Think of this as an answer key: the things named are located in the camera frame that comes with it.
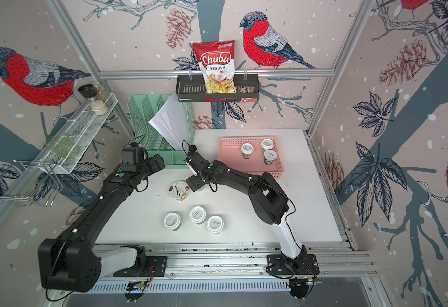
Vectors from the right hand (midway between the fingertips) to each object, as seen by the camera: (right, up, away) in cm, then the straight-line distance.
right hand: (197, 178), depth 92 cm
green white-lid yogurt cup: (+38, +11, +9) cm, 40 cm away
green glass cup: (-46, +17, -23) cm, 54 cm away
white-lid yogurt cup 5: (+10, -17, -14) cm, 24 cm away
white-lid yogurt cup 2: (+38, +17, +15) cm, 44 cm away
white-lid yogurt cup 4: (-8, -16, -12) cm, 22 cm away
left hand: (-16, +11, -8) cm, 21 cm away
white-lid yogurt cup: (+26, +14, +12) cm, 32 cm away
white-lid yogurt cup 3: (+2, -14, -11) cm, 18 cm away
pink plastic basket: (+29, +11, +13) cm, 34 cm away
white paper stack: (-14, +29, +3) cm, 32 cm away
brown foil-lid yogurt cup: (-8, -5, -2) cm, 10 cm away
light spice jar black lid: (-4, +15, +9) cm, 18 cm away
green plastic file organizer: (-36, +38, +18) cm, 56 cm away
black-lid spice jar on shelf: (-43, +35, -8) cm, 56 cm away
